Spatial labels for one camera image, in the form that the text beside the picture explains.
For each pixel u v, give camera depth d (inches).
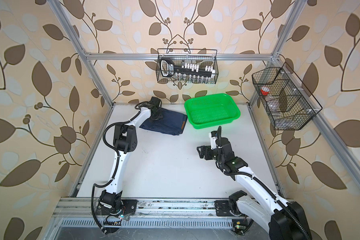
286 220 15.5
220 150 24.2
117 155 26.2
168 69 33.6
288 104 32.5
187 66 32.5
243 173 20.9
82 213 28.8
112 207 25.8
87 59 36.9
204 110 45.6
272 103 27.8
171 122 41.7
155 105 35.4
